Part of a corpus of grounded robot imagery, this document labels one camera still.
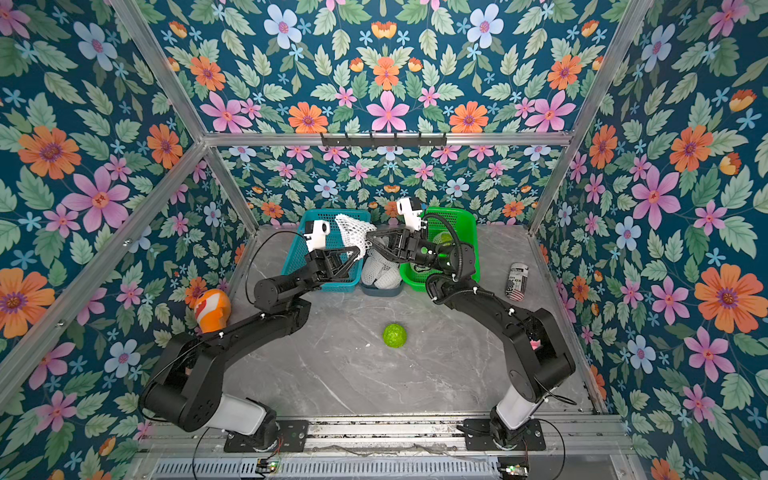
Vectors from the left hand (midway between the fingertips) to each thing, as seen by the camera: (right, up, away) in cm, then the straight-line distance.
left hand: (355, 261), depth 59 cm
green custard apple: (+7, -22, +26) cm, 35 cm away
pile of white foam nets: (+1, -5, +44) cm, 45 cm away
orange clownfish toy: (-48, -16, +29) cm, 59 cm away
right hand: (+5, +5, +1) cm, 7 cm away
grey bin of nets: (-1, -11, +41) cm, 43 cm away
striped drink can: (+48, -8, +41) cm, 64 cm away
